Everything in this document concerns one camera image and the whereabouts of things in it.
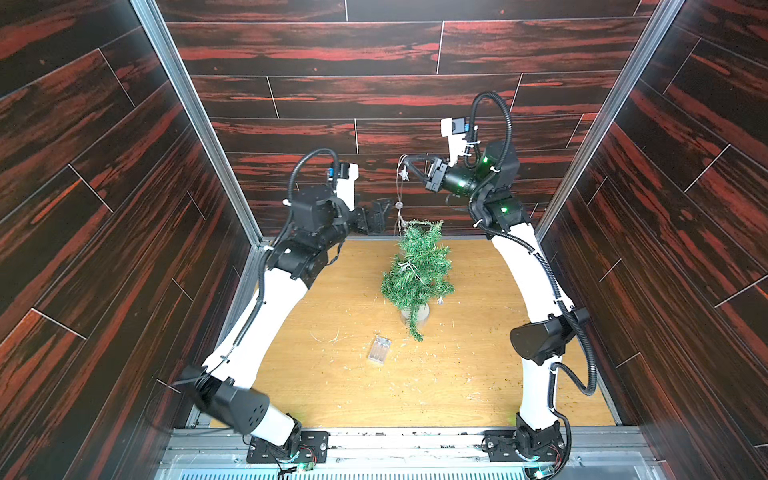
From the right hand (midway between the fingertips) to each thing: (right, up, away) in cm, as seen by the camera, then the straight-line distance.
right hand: (411, 156), depth 65 cm
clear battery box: (-7, -50, +24) cm, 56 cm away
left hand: (-7, -9, +1) cm, 12 cm away
